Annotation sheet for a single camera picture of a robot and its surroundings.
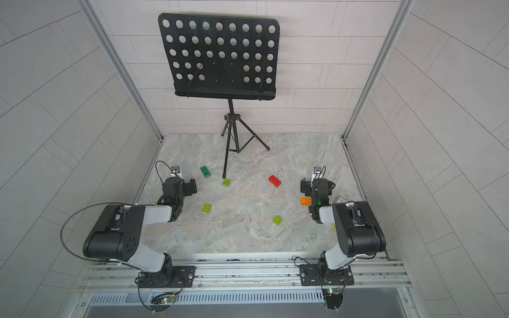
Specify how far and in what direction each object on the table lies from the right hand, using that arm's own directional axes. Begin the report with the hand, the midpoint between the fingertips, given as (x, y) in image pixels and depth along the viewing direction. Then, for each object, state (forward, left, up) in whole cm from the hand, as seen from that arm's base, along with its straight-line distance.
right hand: (315, 176), depth 95 cm
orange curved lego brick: (-12, +6, -2) cm, 13 cm away
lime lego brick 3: (-19, +20, -3) cm, 28 cm away
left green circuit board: (-45, +62, -1) cm, 77 cm away
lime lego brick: (+1, +44, -1) cm, 44 cm away
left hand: (+3, +63, +2) cm, 63 cm away
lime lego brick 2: (-12, +51, -1) cm, 53 cm away
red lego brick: (0, +19, -2) cm, 19 cm away
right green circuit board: (-47, +3, -5) cm, 47 cm away
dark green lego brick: (+7, +54, 0) cm, 55 cm away
